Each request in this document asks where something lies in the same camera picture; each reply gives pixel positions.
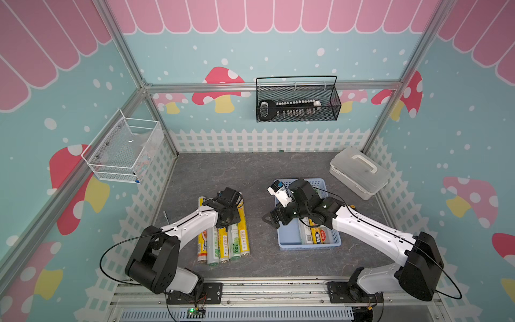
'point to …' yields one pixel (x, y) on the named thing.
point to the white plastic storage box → (359, 171)
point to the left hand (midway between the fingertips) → (233, 221)
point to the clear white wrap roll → (306, 231)
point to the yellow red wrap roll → (318, 236)
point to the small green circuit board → (193, 313)
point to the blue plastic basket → (289, 236)
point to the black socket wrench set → (270, 110)
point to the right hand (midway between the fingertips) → (270, 212)
